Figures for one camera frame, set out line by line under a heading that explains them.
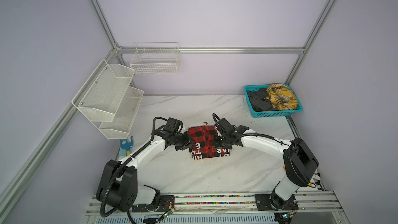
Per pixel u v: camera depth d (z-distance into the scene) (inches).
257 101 41.4
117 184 16.8
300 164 17.8
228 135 25.8
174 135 27.8
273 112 39.9
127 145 36.6
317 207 29.0
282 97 41.0
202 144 34.7
